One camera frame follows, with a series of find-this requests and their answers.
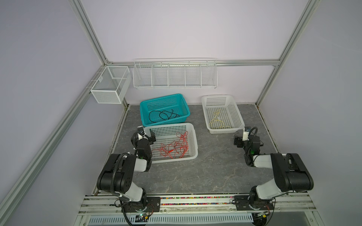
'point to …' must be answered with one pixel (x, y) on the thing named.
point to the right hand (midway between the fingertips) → (243, 135)
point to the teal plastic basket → (169, 109)
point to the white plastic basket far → (222, 114)
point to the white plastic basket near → (167, 134)
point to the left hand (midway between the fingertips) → (144, 132)
